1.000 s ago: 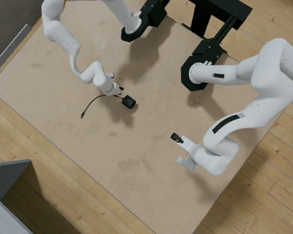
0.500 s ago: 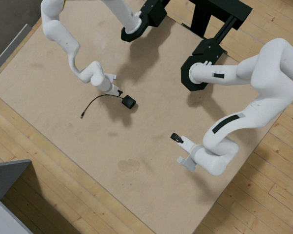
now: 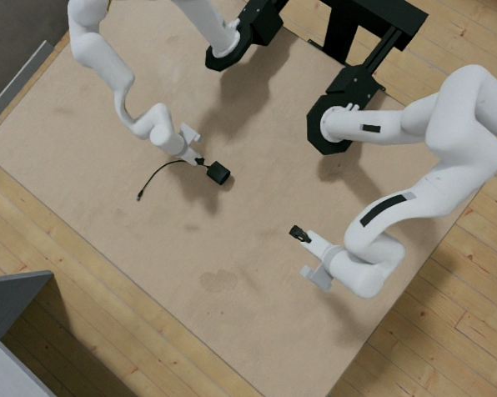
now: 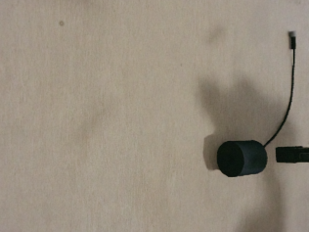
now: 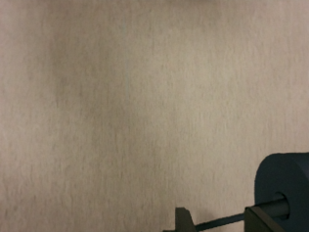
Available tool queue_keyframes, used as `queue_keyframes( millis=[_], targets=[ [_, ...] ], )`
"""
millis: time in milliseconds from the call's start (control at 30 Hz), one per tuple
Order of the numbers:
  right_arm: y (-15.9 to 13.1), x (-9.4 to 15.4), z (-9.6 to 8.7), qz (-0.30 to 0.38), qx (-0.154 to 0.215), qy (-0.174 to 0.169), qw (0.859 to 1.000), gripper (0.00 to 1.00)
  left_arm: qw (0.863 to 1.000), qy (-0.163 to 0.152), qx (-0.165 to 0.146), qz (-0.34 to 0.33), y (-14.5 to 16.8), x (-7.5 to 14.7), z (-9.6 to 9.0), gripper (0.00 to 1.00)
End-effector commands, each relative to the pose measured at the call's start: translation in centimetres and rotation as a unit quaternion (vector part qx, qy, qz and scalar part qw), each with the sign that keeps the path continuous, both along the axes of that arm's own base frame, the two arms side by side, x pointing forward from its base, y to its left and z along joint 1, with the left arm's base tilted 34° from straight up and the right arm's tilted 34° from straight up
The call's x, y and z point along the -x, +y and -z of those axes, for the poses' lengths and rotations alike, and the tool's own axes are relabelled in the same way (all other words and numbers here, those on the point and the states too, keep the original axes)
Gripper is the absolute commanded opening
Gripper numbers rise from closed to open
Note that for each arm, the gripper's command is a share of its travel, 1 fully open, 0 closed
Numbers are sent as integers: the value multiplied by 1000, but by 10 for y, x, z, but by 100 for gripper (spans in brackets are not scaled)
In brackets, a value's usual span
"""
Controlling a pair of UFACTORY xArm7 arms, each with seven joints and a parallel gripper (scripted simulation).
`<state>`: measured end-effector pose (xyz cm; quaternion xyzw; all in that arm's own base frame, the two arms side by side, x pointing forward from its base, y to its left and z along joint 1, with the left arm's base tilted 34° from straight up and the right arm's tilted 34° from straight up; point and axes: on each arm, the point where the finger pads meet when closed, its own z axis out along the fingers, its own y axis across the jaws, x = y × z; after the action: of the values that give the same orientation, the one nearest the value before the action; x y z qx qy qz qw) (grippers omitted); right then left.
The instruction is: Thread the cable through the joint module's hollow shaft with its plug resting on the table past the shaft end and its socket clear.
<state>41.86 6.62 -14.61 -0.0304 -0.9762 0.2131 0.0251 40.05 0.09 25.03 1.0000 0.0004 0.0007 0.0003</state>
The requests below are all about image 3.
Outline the dark grey hollow cylinder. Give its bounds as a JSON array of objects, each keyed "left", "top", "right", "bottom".
[{"left": 206, "top": 161, "right": 231, "bottom": 185}]

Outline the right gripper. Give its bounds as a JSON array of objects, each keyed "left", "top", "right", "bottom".
[{"left": 180, "top": 146, "right": 205, "bottom": 166}]

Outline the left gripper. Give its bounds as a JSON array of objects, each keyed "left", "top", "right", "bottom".
[{"left": 289, "top": 225, "right": 340, "bottom": 262}]

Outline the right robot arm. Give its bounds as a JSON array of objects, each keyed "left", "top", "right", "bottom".
[{"left": 68, "top": 0, "right": 240, "bottom": 157}]

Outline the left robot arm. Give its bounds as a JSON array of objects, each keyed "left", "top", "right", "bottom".
[{"left": 300, "top": 64, "right": 497, "bottom": 299}]

